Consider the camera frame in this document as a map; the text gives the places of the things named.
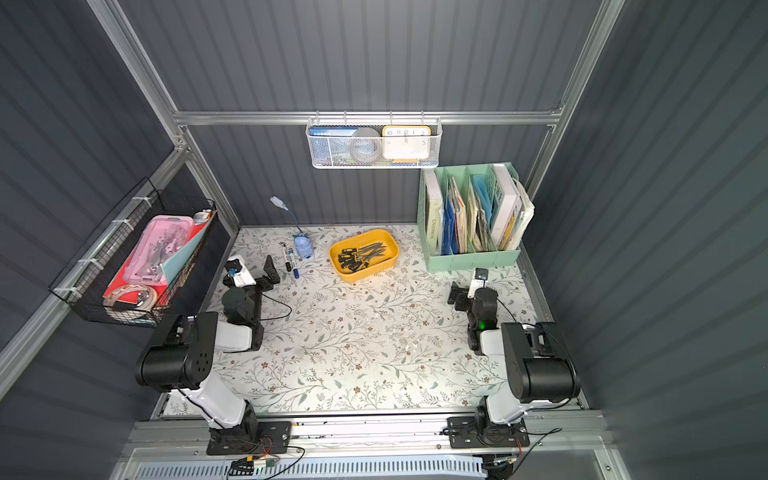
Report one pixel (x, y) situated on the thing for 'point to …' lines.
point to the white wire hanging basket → (434, 160)
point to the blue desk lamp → (303, 245)
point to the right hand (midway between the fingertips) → (477, 284)
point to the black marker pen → (287, 263)
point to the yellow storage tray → (362, 254)
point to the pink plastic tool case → (161, 238)
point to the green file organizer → (469, 217)
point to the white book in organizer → (507, 208)
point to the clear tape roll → (112, 311)
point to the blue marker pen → (295, 270)
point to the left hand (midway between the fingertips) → (251, 260)
